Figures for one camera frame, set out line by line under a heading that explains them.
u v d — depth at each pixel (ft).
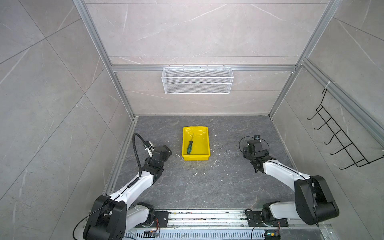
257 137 2.61
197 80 3.29
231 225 2.40
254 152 2.29
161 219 2.40
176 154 3.21
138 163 1.94
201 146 3.30
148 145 2.40
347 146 2.07
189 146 3.22
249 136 2.57
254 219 2.39
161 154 2.13
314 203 1.36
